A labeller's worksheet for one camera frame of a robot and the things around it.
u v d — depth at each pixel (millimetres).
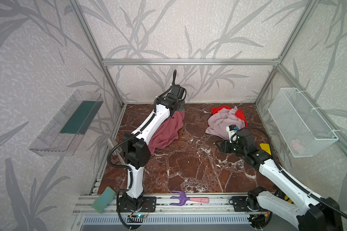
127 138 481
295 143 741
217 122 1012
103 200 746
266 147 950
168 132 963
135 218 722
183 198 738
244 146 616
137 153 497
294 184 450
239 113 1039
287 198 468
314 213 381
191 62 963
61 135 639
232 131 722
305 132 625
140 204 657
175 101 652
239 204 737
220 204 752
